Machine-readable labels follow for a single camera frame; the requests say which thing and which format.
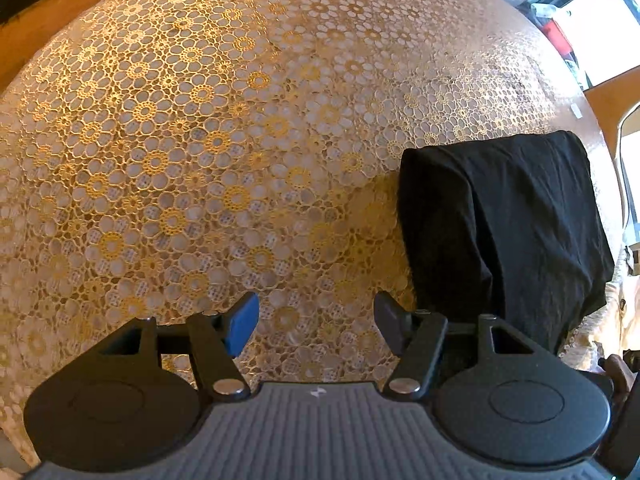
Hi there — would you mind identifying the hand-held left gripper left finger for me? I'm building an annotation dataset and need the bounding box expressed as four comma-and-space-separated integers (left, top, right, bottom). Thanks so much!
96, 291, 262, 404

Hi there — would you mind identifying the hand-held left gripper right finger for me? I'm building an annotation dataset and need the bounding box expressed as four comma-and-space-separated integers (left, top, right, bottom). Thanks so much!
373, 289, 539, 404

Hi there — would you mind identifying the black t-shirt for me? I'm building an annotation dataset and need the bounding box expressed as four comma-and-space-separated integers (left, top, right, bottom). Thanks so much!
397, 130, 616, 356

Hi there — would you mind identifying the floral lace tablecloth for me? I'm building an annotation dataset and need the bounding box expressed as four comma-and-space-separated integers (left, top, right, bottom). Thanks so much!
0, 0, 622, 467

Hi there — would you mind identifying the beige patterned cloth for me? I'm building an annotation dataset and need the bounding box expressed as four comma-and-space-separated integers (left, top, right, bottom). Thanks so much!
560, 245, 640, 376

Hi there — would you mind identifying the white curved frame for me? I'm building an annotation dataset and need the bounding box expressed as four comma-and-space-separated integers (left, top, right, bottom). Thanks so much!
616, 109, 640, 223

